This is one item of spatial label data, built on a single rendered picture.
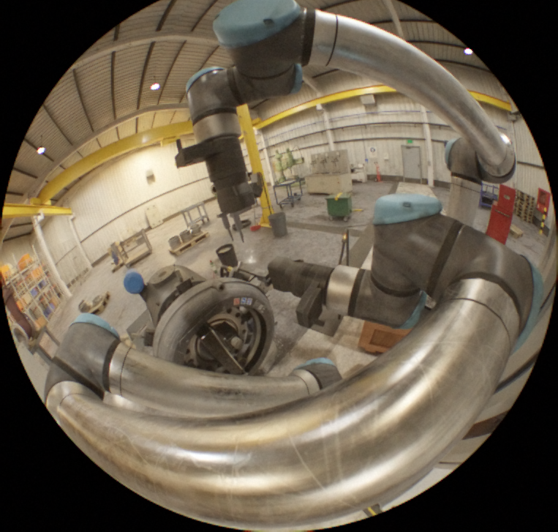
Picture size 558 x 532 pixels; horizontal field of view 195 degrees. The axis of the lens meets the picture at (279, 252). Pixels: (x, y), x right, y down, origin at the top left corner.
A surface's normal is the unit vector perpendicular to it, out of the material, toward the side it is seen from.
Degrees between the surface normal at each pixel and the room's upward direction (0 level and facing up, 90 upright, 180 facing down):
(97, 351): 46
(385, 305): 90
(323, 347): 0
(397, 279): 90
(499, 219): 90
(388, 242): 89
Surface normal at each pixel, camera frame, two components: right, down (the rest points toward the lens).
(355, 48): -0.08, 0.98
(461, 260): -0.91, -0.20
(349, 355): -0.21, -0.86
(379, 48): -0.07, 0.90
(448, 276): -0.97, 0.14
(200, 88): -0.07, 0.50
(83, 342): 0.57, -0.78
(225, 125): 0.63, 0.25
